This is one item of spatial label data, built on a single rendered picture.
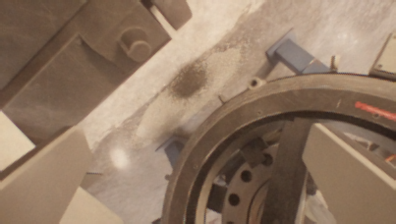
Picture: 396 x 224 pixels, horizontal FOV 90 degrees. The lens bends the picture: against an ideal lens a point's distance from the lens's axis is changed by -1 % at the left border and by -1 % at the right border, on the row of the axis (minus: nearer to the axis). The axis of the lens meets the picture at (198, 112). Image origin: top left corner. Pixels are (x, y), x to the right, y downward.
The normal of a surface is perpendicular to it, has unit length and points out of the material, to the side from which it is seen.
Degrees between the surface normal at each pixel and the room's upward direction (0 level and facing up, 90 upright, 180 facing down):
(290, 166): 90
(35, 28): 0
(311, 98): 90
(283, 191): 90
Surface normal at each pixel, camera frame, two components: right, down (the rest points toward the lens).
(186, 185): -0.53, -0.29
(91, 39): 0.00, 0.25
